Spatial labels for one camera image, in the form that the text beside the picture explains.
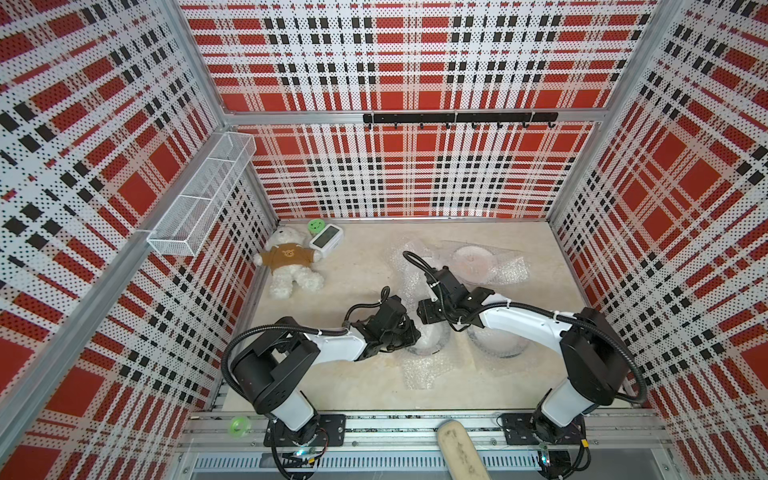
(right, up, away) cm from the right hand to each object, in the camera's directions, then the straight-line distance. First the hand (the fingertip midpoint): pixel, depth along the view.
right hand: (430, 309), depth 88 cm
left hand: (-2, -7, 0) cm, 7 cm away
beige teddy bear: (-47, +14, +14) cm, 51 cm away
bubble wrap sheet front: (-2, -16, -6) cm, 17 cm away
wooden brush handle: (+5, -29, -20) cm, 36 cm away
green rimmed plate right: (+20, -10, -2) cm, 22 cm away
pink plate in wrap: (+18, +12, +20) cm, 29 cm away
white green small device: (-36, +22, +22) cm, 48 cm away
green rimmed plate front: (+1, -9, +1) cm, 9 cm away
